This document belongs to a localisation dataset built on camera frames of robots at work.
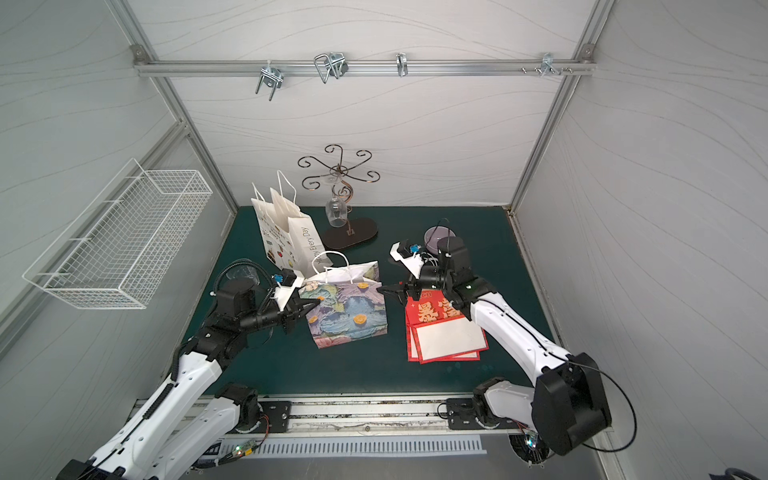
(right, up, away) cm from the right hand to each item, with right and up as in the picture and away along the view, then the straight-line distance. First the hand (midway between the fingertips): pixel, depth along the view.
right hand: (386, 271), depth 75 cm
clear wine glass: (-16, +18, +18) cm, 30 cm away
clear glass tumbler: (-48, -3, +23) cm, 53 cm away
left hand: (-17, -8, -2) cm, 19 cm away
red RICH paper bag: (+14, -20, +10) cm, 27 cm away
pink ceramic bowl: (+16, +9, +30) cm, 36 cm away
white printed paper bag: (-27, +9, +6) cm, 29 cm away
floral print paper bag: (-9, -9, 0) cm, 13 cm away
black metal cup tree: (-12, +11, +36) cm, 40 cm away
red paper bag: (+15, -12, +17) cm, 25 cm away
